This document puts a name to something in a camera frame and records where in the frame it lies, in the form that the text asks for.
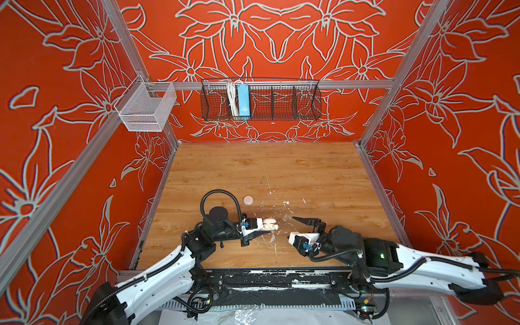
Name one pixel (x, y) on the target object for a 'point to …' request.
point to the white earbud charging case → (270, 224)
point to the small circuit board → (365, 309)
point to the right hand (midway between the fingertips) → (290, 222)
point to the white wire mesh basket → (139, 112)
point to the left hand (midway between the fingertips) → (267, 224)
